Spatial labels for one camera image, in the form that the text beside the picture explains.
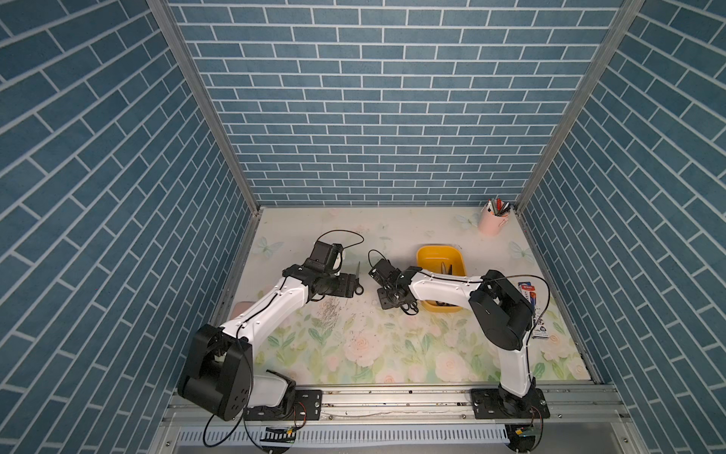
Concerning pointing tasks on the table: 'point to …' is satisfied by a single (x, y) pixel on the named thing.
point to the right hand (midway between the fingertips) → (389, 299)
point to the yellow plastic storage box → (430, 257)
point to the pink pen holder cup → (490, 224)
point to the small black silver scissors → (357, 283)
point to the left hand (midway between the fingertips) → (351, 284)
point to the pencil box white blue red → (540, 331)
